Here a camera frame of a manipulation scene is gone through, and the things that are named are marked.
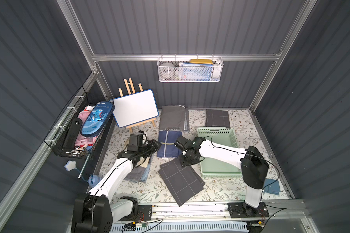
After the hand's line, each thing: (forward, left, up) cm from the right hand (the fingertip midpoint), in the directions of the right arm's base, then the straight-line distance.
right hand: (186, 161), depth 85 cm
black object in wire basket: (-1, +51, +28) cm, 58 cm away
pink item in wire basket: (-2, +47, +24) cm, 53 cm away
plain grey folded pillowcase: (+40, +9, -6) cm, 42 cm away
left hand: (+6, +15, +8) cm, 18 cm away
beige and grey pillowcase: (-6, +27, -4) cm, 28 cm away
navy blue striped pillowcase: (+11, +12, -5) cm, 17 cm away
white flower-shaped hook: (-10, +53, +18) cm, 57 cm away
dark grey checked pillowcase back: (+40, -26, -7) cm, 48 cm away
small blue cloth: (-13, -48, -5) cm, 50 cm away
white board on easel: (+33, +34, +13) cm, 49 cm away
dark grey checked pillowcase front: (-10, +2, -6) cm, 12 cm away
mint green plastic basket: (-2, -15, -2) cm, 16 cm away
